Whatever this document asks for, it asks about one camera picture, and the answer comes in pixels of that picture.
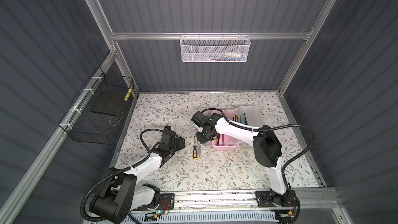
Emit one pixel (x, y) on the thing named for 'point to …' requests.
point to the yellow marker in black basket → (128, 94)
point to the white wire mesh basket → (215, 48)
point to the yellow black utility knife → (235, 117)
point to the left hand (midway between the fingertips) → (181, 140)
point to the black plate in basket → (110, 102)
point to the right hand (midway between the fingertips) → (203, 140)
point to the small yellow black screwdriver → (195, 150)
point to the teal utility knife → (243, 119)
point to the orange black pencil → (223, 139)
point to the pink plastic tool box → (249, 114)
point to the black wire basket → (95, 115)
